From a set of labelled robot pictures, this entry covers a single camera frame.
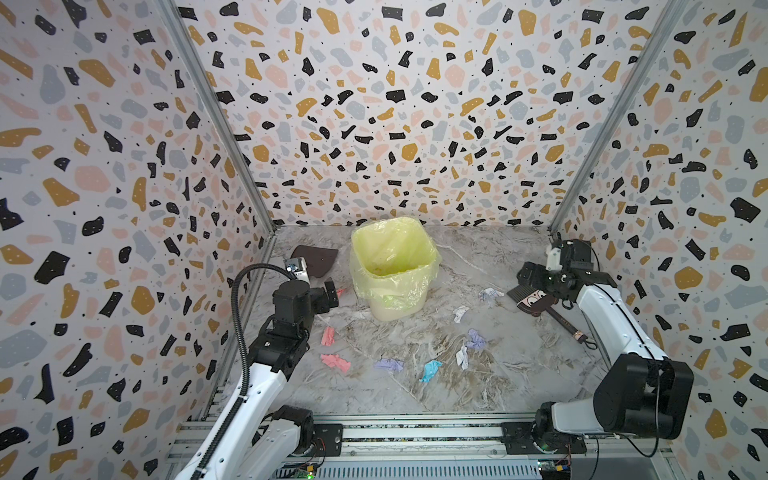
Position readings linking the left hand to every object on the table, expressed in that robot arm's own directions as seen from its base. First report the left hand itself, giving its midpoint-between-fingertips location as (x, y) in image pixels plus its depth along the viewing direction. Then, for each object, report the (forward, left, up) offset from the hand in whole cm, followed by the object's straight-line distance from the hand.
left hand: (312, 277), depth 75 cm
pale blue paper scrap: (+11, -53, -26) cm, 60 cm away
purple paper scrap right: (-7, -45, -24) cm, 51 cm away
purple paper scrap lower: (-13, -19, -24) cm, 34 cm away
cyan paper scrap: (-15, -30, -25) cm, 42 cm away
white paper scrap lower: (-12, -40, -25) cm, 49 cm away
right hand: (+7, -60, -7) cm, 61 cm away
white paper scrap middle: (+2, -41, -24) cm, 48 cm away
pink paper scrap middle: (-5, 0, -24) cm, 24 cm away
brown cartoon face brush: (+6, -67, -24) cm, 71 cm away
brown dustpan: (+26, +8, -25) cm, 37 cm away
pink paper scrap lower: (-12, -3, -24) cm, 27 cm away
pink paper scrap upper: (+11, -2, -24) cm, 26 cm away
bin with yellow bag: (+19, -20, -20) cm, 34 cm away
